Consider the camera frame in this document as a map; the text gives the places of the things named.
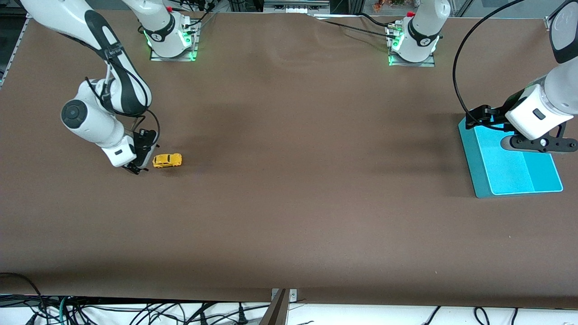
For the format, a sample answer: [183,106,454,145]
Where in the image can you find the yellow beetle toy car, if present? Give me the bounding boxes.
[153,153,183,168]

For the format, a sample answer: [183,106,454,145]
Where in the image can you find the cyan plastic tray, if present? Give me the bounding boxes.
[458,113,564,199]

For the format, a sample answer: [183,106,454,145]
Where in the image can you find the orange background objects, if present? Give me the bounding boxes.
[373,0,416,12]

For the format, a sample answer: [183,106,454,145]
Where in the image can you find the silver metal box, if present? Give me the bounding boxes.
[264,0,330,14]

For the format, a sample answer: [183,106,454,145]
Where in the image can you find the brown support bar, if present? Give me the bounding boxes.
[260,289,289,325]

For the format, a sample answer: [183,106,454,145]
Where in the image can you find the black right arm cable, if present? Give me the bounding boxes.
[84,43,161,150]

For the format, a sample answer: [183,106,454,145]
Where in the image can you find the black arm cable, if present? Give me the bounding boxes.
[452,0,529,132]
[84,43,161,150]

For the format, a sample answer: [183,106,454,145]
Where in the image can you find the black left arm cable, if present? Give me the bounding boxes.
[452,0,529,132]

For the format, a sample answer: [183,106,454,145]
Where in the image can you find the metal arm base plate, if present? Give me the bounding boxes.
[149,20,199,62]
[387,25,436,67]

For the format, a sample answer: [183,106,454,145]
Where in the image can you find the black base cable bundle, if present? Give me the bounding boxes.
[181,0,218,31]

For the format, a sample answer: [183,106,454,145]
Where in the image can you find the thick black table cable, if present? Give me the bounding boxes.
[359,12,398,28]

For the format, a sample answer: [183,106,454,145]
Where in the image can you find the black tangled floor cables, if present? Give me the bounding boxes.
[68,300,271,325]

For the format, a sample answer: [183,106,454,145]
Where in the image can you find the large black floor cable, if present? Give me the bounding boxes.
[0,272,50,325]

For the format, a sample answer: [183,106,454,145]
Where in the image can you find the thin black table cable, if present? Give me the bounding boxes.
[316,18,400,40]

